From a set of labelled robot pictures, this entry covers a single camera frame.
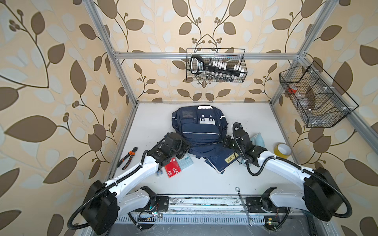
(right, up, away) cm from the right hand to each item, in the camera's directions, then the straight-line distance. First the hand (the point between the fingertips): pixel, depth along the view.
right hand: (222, 138), depth 86 cm
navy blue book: (+1, -13, +3) cm, 13 cm away
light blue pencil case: (+23, -2, +5) cm, 23 cm away
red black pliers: (-56, -11, +6) cm, 57 cm away
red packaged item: (-30, -18, +1) cm, 35 cm away
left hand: (-19, -1, -6) cm, 20 cm away
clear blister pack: (-37, -21, -2) cm, 42 cm away
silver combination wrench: (+11, -38, -16) cm, 42 cm away
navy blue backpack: (-10, +5, +13) cm, 17 cm away
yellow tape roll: (+41, -9, +9) cm, 44 cm away
